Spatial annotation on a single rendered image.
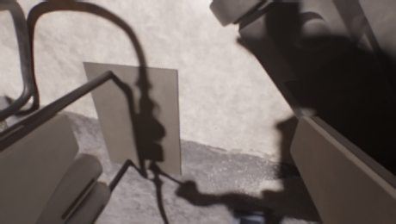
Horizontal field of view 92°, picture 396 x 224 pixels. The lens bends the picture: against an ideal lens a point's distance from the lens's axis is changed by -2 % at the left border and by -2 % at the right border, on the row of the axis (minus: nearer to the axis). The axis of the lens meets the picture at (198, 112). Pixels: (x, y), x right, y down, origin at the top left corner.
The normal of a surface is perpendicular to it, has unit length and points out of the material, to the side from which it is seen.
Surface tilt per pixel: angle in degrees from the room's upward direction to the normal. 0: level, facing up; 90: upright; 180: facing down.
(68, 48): 0
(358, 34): 45
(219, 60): 0
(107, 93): 0
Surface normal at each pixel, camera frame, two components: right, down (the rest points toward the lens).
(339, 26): -0.20, 0.50
